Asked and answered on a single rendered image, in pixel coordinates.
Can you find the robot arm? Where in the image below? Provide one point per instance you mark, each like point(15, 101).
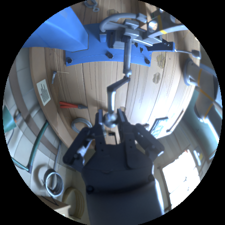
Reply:
point(205, 79)

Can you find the grey pipe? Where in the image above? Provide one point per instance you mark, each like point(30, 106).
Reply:
point(57, 156)

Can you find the grey curved link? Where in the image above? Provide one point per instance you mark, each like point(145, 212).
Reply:
point(77, 123)

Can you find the dark-framed window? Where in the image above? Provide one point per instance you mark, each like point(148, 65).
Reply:
point(160, 128)

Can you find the teal bin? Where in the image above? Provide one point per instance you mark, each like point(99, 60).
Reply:
point(8, 121)

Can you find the grey plunger pin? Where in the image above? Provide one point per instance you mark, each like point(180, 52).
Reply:
point(195, 53)

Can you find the black hex bolt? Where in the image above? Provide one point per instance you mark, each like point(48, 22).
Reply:
point(147, 61)
point(69, 60)
point(109, 55)

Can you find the small grey hex key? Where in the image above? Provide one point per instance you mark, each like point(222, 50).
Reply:
point(53, 76)

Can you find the white printed card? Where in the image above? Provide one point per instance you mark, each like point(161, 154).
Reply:
point(44, 92)

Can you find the bright window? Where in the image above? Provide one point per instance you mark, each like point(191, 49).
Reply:
point(181, 172)

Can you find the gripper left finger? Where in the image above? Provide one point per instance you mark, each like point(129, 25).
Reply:
point(75, 154)

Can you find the grey handwheel crank with ball knob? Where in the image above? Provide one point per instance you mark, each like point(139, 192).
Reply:
point(127, 56)

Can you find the grey curved hook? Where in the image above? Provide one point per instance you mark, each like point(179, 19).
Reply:
point(112, 17)

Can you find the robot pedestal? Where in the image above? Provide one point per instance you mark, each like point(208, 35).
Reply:
point(205, 135)

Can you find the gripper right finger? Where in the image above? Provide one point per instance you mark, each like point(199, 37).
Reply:
point(149, 142)

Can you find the brown cardboard box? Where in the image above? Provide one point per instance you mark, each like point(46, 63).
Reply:
point(59, 207)

